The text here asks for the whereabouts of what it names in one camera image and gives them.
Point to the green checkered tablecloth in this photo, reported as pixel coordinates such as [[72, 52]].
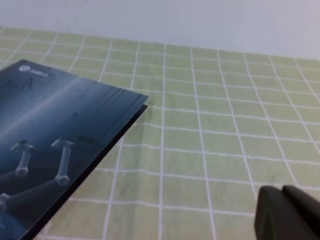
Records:
[[219, 125]]

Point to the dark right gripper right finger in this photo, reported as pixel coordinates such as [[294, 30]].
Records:
[[306, 205]]

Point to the blue and white book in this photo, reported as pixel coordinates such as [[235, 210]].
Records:
[[55, 127]]

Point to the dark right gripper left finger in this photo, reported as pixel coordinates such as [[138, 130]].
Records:
[[277, 219]]

